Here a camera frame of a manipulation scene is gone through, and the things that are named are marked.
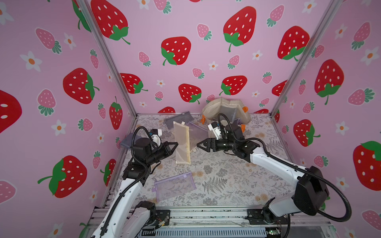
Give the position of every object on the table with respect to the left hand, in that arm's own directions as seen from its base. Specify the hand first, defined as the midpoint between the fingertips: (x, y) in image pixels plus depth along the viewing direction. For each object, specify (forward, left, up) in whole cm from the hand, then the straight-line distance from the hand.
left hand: (179, 143), depth 72 cm
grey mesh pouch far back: (+45, +1, -26) cm, 52 cm away
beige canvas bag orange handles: (+35, -33, -11) cm, 50 cm away
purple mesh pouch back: (+29, -8, -30) cm, 43 cm away
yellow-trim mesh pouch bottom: (+9, 0, -6) cm, 10 cm away
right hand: (-1, -10, -2) cm, 10 cm away
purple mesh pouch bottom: (-12, +4, -27) cm, 30 cm away
